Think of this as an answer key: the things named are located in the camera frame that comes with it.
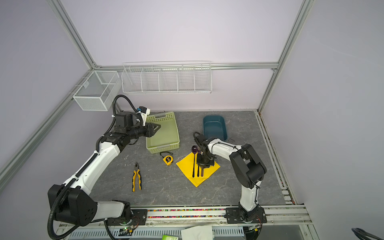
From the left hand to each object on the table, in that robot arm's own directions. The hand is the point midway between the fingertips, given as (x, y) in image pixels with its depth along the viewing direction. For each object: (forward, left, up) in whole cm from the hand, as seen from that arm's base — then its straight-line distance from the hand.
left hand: (158, 127), depth 79 cm
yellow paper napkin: (-11, -13, -25) cm, 30 cm away
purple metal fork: (-13, -20, -25) cm, 35 cm away
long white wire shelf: (+39, -4, +5) cm, 40 cm away
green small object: (-47, -5, -22) cm, 52 cm away
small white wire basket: (+33, +43, 0) cm, 54 cm away
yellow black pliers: (-14, +17, -24) cm, 32 cm away
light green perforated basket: (+10, +1, -25) cm, 27 cm away
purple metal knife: (-16, -22, -25) cm, 37 cm away
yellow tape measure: (-8, -2, -23) cm, 24 cm away
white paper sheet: (-46, -20, -17) cm, 53 cm away
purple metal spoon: (-2, -19, -24) cm, 30 cm away
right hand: (-13, -22, -25) cm, 36 cm away
